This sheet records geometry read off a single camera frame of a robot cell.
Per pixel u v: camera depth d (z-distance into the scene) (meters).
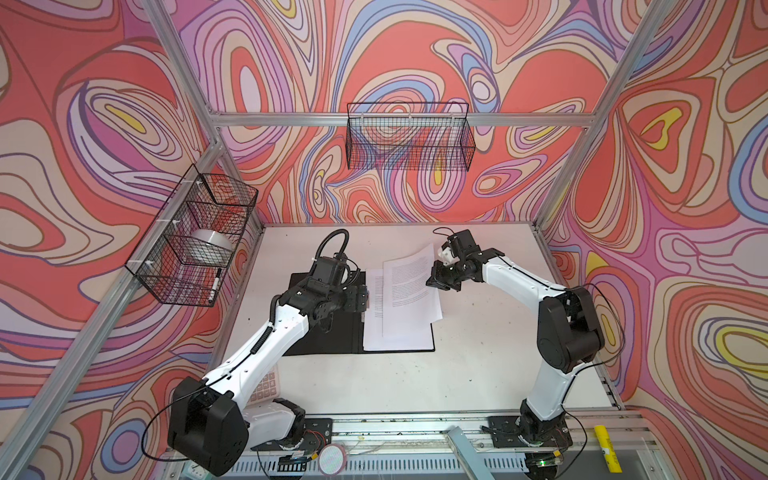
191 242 0.69
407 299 0.94
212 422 0.38
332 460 0.66
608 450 0.70
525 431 0.66
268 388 0.80
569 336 0.48
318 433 0.73
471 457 0.67
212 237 0.73
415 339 0.89
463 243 0.75
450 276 0.79
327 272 0.61
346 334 0.91
